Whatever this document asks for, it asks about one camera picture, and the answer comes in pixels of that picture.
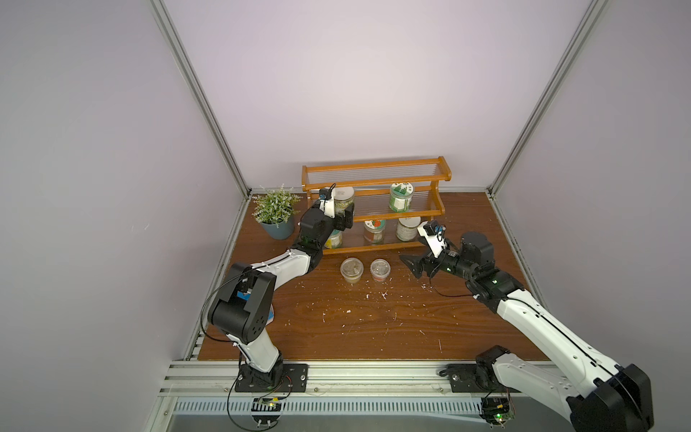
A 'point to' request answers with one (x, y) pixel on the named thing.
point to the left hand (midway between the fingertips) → (345, 200)
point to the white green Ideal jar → (344, 199)
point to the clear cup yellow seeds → (352, 269)
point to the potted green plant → (275, 210)
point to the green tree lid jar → (400, 197)
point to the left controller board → (266, 410)
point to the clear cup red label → (380, 269)
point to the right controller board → (497, 410)
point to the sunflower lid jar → (334, 239)
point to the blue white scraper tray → (271, 316)
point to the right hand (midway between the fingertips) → (413, 241)
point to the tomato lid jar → (373, 231)
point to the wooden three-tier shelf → (372, 181)
